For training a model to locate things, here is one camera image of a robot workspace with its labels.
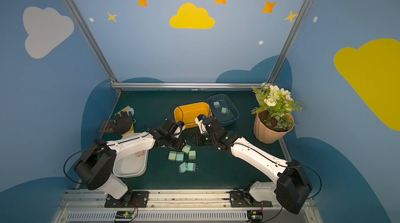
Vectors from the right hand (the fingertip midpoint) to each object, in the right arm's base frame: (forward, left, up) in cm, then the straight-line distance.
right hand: (193, 136), depth 78 cm
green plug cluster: (-1, +5, -14) cm, 15 cm away
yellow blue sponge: (+27, +51, -16) cm, 60 cm away
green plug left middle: (-5, +12, -14) cm, 19 cm away
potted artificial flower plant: (+15, -44, 0) cm, 47 cm away
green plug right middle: (-4, +1, -16) cm, 16 cm away
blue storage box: (+39, -19, -16) cm, 46 cm away
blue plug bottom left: (-12, +5, -12) cm, 18 cm away
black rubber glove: (+15, +48, -14) cm, 53 cm away
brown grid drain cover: (+12, +60, -16) cm, 63 cm away
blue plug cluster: (+35, -13, -15) cm, 40 cm away
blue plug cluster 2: (-5, +8, -15) cm, 18 cm away
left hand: (+3, +7, -12) cm, 14 cm away
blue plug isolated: (+28, -18, -12) cm, 35 cm away
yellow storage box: (+28, +7, -18) cm, 34 cm away
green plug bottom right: (-11, 0, -14) cm, 18 cm away
